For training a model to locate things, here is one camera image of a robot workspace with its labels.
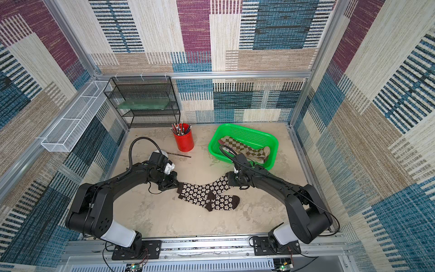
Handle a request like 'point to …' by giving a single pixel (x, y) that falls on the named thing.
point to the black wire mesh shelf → (144, 101)
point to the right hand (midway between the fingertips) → (234, 182)
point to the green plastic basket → (245, 135)
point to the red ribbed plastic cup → (185, 142)
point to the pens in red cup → (179, 130)
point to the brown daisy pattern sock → (221, 202)
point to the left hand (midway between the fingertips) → (181, 184)
